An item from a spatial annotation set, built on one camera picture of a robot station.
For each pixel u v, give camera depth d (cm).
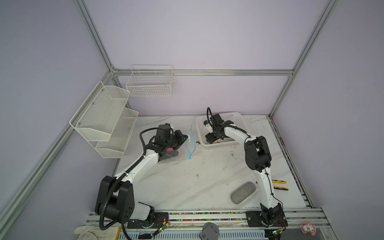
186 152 82
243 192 80
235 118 111
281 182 86
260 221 73
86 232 67
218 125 77
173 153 91
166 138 66
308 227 70
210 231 70
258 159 59
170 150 68
